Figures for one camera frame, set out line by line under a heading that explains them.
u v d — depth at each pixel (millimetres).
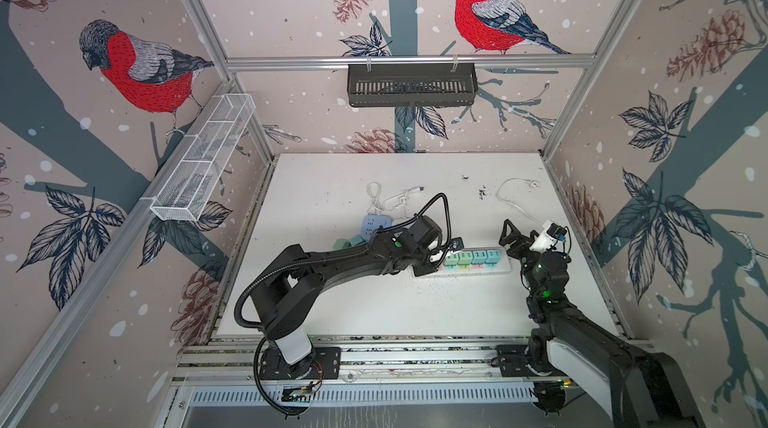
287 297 443
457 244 713
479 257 854
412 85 1037
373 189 1104
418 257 702
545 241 733
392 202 1059
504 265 878
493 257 854
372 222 978
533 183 1100
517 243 757
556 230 701
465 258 854
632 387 411
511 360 732
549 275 627
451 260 853
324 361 731
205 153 799
